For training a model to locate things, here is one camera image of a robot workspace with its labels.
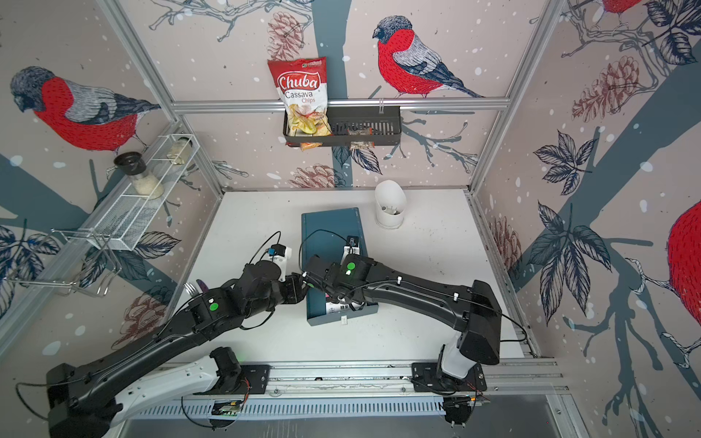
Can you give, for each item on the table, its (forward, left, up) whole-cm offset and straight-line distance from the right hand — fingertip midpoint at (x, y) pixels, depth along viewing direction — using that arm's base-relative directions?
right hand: (344, 279), depth 75 cm
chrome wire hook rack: (-6, +59, +17) cm, 62 cm away
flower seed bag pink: (-7, +1, -3) cm, 7 cm away
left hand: (-2, +8, +3) cm, 9 cm away
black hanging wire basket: (+61, 0, +11) cm, 62 cm away
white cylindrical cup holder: (+39, -15, -10) cm, 43 cm away
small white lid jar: (+33, +54, +19) cm, 66 cm away
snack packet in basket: (+42, -3, +16) cm, 45 cm away
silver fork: (+2, +53, -15) cm, 55 cm away
